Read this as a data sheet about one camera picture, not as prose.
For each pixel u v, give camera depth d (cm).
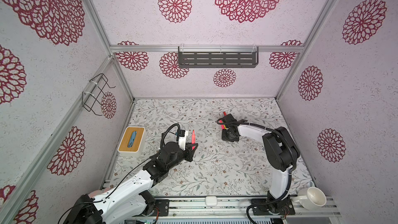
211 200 75
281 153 51
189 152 66
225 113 113
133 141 91
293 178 83
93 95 75
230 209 74
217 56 94
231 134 81
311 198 76
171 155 58
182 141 69
